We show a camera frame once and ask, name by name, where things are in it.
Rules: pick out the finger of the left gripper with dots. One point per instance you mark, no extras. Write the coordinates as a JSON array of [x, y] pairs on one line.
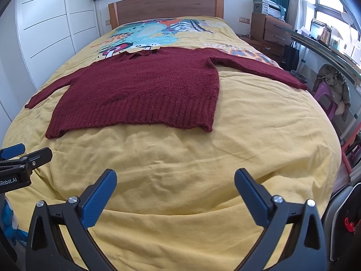
[[12, 151], [28, 162]]

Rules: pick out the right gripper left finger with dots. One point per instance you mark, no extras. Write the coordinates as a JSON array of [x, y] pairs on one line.
[[46, 248]]

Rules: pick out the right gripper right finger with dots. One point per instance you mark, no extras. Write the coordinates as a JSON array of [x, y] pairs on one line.
[[305, 248]]

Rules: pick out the dark red knit sweater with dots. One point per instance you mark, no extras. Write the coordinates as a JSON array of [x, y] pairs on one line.
[[174, 86]]

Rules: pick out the blue white gloved left hand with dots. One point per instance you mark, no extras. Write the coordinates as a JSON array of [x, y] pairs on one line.
[[10, 224]]

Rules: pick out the yellow cartoon print duvet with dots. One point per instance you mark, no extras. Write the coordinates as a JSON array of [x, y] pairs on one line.
[[175, 206]]

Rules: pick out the white wardrobe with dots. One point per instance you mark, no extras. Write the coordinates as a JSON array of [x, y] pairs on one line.
[[37, 37]]

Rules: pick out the purple plastic stool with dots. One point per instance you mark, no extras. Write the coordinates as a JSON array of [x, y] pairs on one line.
[[324, 97]]

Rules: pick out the khaki jacket on stool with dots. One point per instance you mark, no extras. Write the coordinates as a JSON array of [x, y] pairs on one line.
[[338, 87]]

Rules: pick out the glass desk with clutter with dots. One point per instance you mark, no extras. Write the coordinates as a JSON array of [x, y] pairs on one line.
[[337, 45]]

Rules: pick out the black bag by chest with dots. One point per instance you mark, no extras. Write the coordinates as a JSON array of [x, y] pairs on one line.
[[290, 58]]

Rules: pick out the wooden headboard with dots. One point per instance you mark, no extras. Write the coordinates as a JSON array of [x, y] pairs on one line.
[[128, 11]]

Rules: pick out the wooden drawer chest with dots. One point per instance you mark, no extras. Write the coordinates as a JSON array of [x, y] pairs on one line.
[[268, 35]]

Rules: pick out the grey box on chest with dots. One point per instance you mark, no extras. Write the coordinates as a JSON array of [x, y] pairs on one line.
[[269, 7]]

